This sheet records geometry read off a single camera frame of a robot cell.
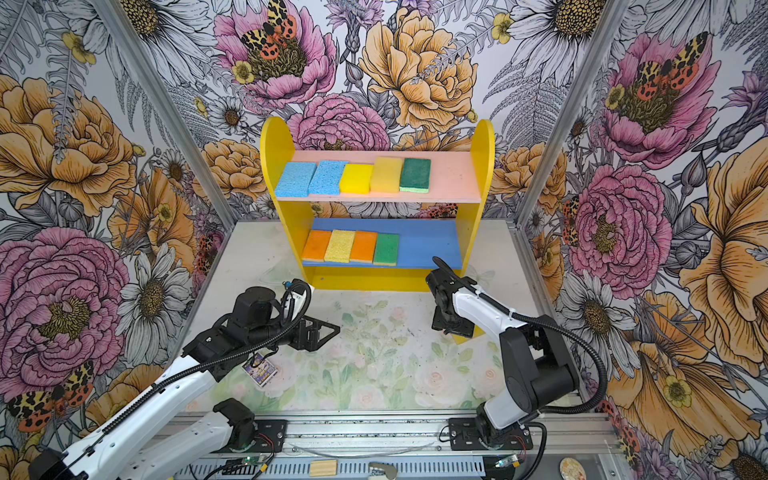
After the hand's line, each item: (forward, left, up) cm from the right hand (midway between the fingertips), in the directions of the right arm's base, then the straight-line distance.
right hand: (453, 336), depth 87 cm
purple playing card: (-8, +54, -2) cm, 54 cm away
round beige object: (-31, -23, -4) cm, 39 cm away
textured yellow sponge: (+25, +33, +12) cm, 43 cm away
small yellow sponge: (-3, 0, +6) cm, 7 cm away
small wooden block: (-29, +34, -4) cm, 45 cm away
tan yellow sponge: (+25, +26, +11) cm, 38 cm away
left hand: (-5, +34, +14) cm, 37 cm away
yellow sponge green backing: (+24, +18, +12) cm, 32 cm away
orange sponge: (+26, +40, +12) cm, 49 cm away
